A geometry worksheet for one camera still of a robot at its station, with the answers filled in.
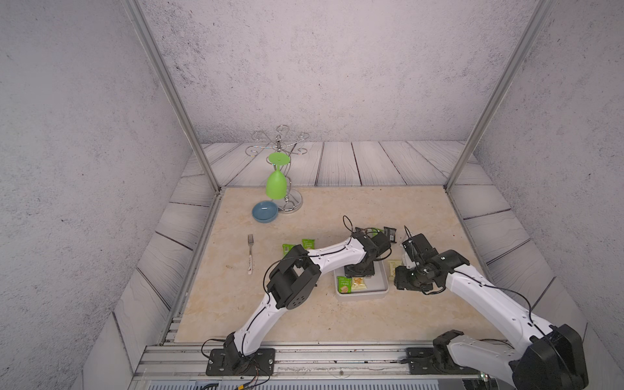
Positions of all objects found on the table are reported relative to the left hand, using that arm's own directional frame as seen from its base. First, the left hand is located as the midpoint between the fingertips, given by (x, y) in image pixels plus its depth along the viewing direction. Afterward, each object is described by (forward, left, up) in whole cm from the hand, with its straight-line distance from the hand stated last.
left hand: (367, 278), depth 90 cm
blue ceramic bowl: (+32, +41, +1) cm, 52 cm away
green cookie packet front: (+15, +22, +1) cm, 26 cm away
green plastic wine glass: (+27, +33, +23) cm, 48 cm away
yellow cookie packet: (-2, +4, +1) cm, 4 cm away
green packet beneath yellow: (-3, +9, +2) cm, 10 cm away
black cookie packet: (+21, -14, -1) cm, 25 cm away
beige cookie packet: (-2, -6, +14) cm, 15 cm away
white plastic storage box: (-3, -3, +1) cm, 5 cm away
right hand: (-5, -10, +9) cm, 14 cm away
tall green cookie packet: (+13, +31, 0) cm, 33 cm away
